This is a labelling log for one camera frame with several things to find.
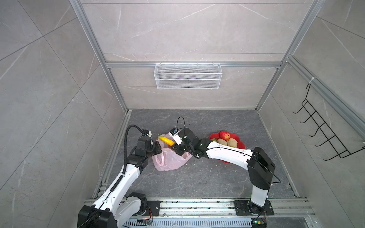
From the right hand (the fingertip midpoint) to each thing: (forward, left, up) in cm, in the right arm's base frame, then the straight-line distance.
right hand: (173, 144), depth 83 cm
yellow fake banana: (0, +3, +4) cm, 5 cm away
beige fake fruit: (+5, -39, -8) cm, 40 cm away
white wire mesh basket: (+47, -11, +16) cm, 51 cm away
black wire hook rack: (-15, -74, +18) cm, 78 cm away
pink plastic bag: (-11, +2, +3) cm, 12 cm away
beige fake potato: (+6, -33, -8) cm, 34 cm away
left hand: (+2, +8, +2) cm, 9 cm away
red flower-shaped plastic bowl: (+5, -45, -11) cm, 47 cm away
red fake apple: (+10, -34, -7) cm, 36 cm away
